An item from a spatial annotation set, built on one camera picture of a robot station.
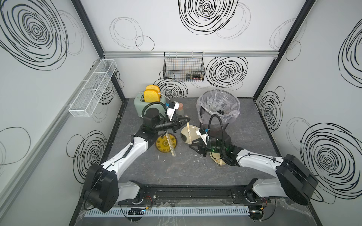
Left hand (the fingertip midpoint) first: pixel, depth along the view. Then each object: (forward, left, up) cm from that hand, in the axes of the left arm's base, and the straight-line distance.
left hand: (188, 120), depth 70 cm
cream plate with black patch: (+1, -4, -17) cm, 18 cm away
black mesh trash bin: (+23, -17, -9) cm, 30 cm away
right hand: (-6, -2, -14) cm, 16 cm away
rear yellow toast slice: (+32, +25, -7) cm, 41 cm away
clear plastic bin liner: (+24, -20, -11) cm, 33 cm away
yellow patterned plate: (+2, +16, -30) cm, 34 cm away
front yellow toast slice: (+27, +25, -10) cm, 38 cm away
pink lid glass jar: (+27, +5, -19) cm, 33 cm away
